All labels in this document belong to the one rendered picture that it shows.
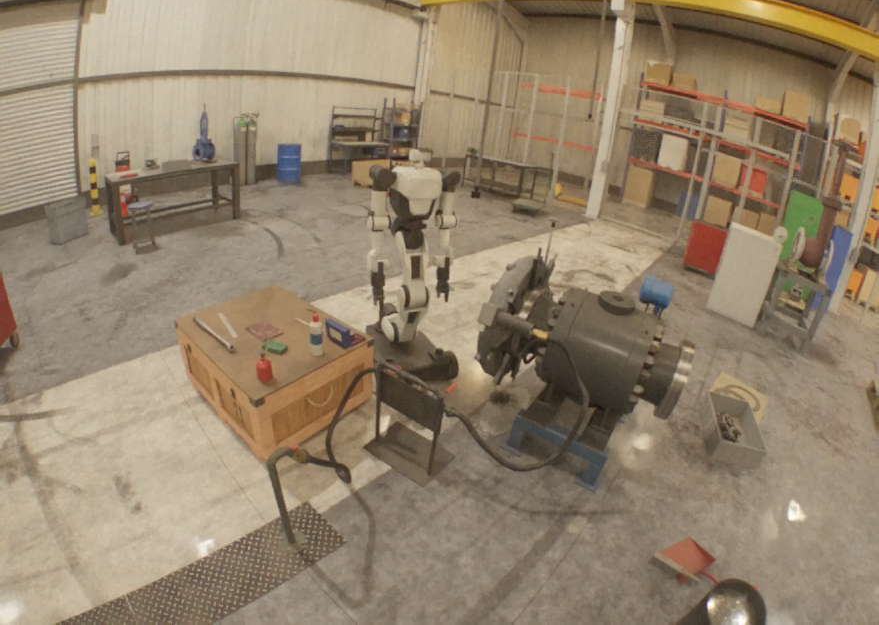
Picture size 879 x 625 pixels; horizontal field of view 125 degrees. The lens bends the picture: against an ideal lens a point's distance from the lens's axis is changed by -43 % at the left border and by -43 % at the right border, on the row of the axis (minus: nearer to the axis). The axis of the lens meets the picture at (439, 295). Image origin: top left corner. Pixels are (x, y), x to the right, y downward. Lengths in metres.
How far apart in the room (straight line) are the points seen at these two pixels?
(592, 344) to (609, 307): 0.22
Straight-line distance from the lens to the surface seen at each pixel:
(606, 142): 9.62
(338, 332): 2.16
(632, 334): 2.08
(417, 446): 2.29
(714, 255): 7.39
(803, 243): 5.82
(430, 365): 2.61
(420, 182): 2.29
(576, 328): 2.08
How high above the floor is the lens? 1.67
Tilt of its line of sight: 25 degrees down
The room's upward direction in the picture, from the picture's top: 7 degrees clockwise
